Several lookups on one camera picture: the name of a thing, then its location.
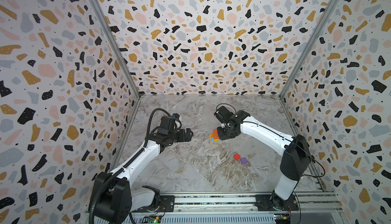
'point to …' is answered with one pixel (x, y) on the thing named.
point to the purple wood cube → (243, 160)
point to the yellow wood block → (216, 140)
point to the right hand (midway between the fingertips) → (219, 133)
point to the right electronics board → (282, 218)
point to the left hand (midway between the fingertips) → (186, 131)
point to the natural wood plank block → (215, 143)
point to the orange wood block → (212, 135)
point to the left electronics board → (152, 219)
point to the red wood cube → (236, 156)
